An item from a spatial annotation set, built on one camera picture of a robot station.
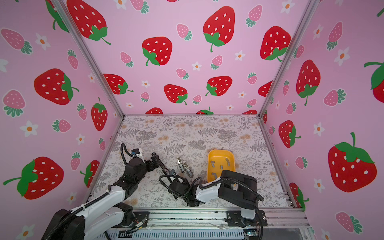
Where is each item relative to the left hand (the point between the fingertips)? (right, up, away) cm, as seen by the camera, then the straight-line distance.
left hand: (152, 157), depth 87 cm
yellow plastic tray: (+41, -4, +11) cm, 43 cm away
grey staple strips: (+37, -5, +8) cm, 38 cm away
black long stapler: (+6, -8, +4) cm, 10 cm away
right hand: (+12, -15, -2) cm, 19 cm away
